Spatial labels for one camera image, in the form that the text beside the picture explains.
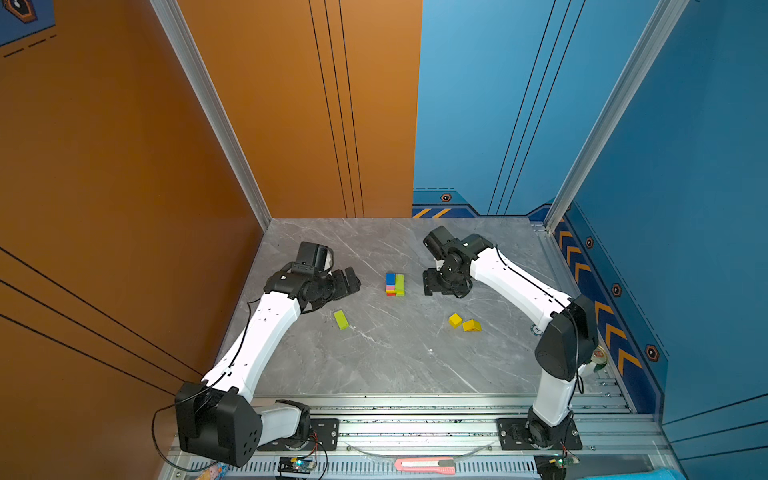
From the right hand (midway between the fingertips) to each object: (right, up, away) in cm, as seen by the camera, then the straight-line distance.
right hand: (433, 291), depth 85 cm
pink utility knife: (-3, -39, -15) cm, 42 cm away
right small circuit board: (+29, -38, -15) cm, 50 cm away
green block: (-9, 0, +12) cm, 15 cm away
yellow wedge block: (+13, -12, +7) cm, 19 cm away
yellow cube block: (+8, -10, +7) cm, 14 cm away
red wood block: (-12, -3, +14) cm, 19 cm away
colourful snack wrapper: (-52, -39, -17) cm, 67 cm away
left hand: (-23, +2, -4) cm, 24 cm away
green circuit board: (-35, -40, -14) cm, 55 cm away
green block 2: (-28, -10, +9) cm, 31 cm away
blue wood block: (-13, +2, +15) cm, 19 cm away
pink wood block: (-13, 0, +12) cm, 17 cm away
